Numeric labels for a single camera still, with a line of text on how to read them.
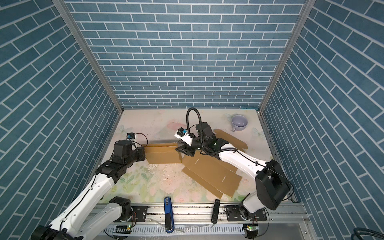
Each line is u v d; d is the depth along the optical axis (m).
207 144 0.62
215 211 0.71
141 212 0.74
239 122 1.10
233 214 0.74
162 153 0.79
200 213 0.75
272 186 0.43
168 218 0.71
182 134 0.66
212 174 0.89
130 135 0.71
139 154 0.71
